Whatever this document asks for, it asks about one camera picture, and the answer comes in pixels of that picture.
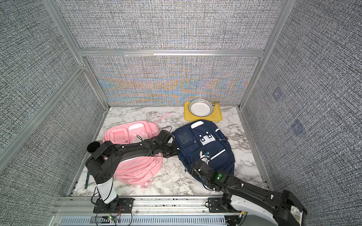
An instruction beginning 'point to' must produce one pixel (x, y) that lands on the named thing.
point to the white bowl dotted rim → (201, 108)
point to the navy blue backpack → (202, 140)
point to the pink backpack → (137, 170)
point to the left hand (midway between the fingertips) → (184, 152)
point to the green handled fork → (87, 179)
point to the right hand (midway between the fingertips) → (191, 164)
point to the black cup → (93, 146)
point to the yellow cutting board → (215, 115)
